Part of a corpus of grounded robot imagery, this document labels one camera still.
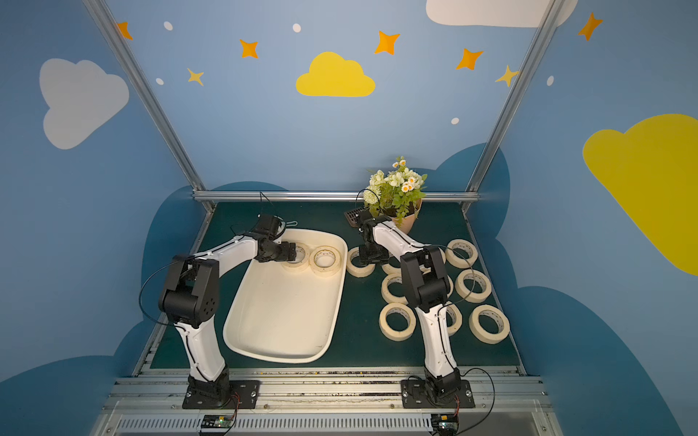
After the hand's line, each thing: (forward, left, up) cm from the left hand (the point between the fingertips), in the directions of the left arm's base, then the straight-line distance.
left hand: (284, 250), depth 101 cm
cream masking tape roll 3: (-10, -39, -2) cm, 41 cm away
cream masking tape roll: (-9, -72, -2) cm, 73 cm away
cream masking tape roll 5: (-21, -43, -1) cm, 48 cm away
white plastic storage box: (-23, -2, -4) cm, 24 cm away
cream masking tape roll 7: (-7, -17, -2) cm, 19 cm away
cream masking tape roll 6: (-7, -28, -2) cm, 29 cm away
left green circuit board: (-53, +11, -5) cm, 54 cm away
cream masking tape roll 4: (-22, -73, -1) cm, 76 cm away
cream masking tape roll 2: (-7, -41, -2) cm, 42 cm away
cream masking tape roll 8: (-6, -6, -1) cm, 8 cm away
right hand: (-2, -35, -1) cm, 35 cm away
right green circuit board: (-52, -53, -6) cm, 74 cm away
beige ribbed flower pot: (+7, -46, +10) cm, 47 cm away
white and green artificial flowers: (+9, -40, +23) cm, 47 cm away
